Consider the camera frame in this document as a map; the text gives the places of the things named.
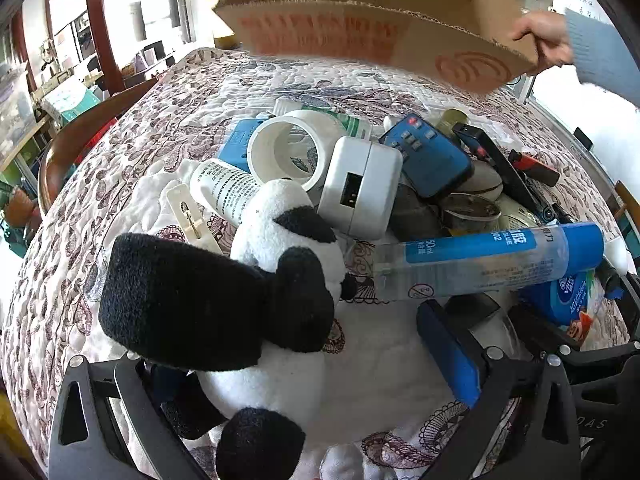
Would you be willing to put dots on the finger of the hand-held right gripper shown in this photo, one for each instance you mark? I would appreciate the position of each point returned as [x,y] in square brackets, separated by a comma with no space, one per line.
[540,327]

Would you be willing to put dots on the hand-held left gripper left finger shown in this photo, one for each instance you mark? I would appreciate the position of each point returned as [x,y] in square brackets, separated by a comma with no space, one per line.
[130,391]

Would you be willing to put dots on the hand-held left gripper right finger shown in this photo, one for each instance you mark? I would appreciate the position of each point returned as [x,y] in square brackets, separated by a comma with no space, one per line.
[450,355]

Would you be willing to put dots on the blue tissue packet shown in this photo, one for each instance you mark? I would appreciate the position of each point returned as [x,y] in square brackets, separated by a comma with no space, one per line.
[570,297]

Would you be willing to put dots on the clear glue bottle blue label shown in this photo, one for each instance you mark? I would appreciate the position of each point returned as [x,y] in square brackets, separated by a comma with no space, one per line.
[480,257]

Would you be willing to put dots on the long black tool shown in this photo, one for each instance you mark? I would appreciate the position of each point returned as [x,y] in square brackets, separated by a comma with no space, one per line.
[505,170]

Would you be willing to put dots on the black and white panda plush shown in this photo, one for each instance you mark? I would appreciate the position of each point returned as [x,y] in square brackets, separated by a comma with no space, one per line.
[280,260]

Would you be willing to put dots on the white printed tube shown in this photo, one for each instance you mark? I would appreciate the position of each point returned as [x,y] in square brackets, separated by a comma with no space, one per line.
[225,187]

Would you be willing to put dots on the white bottle green label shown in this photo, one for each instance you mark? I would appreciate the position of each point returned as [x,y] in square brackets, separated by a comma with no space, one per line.
[345,122]

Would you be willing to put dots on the white pipe fitting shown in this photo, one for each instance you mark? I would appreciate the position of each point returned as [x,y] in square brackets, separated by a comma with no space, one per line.
[285,147]

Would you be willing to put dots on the brown cardboard box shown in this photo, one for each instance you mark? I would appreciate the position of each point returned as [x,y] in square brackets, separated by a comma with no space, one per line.
[380,15]

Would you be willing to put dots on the another person's forearm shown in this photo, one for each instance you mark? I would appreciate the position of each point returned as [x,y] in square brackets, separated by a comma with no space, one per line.
[602,55]

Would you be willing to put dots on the black pen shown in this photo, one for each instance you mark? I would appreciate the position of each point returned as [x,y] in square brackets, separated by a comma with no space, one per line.
[550,205]

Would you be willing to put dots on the small round tin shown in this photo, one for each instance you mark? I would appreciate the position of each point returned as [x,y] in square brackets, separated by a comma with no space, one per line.
[470,210]

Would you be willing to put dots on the dark grey pouch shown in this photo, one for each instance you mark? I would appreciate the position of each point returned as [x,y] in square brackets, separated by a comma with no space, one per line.
[415,212]

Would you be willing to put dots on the red and black lighter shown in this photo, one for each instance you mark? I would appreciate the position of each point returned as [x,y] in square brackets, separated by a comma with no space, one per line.
[535,166]

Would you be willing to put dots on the grey oval case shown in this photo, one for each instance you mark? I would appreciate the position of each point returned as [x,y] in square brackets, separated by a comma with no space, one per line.
[485,175]

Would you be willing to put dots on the white plastic clip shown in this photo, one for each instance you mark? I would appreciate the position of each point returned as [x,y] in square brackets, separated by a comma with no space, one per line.
[187,212]

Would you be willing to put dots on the white power adapter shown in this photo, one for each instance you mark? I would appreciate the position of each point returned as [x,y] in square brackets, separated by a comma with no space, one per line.
[357,185]

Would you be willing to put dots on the blue remote control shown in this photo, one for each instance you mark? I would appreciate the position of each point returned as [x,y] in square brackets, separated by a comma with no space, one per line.
[430,157]

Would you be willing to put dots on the wooden chair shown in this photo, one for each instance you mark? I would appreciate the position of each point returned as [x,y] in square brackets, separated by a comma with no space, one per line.
[75,135]

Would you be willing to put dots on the small blue box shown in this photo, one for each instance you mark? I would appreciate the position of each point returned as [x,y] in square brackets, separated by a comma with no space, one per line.
[237,145]

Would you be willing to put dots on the teal cardboard box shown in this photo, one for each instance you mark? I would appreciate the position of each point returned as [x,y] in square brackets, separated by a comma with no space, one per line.
[67,100]

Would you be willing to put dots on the red wooden door frame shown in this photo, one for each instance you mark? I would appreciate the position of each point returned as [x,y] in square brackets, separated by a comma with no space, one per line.
[107,35]

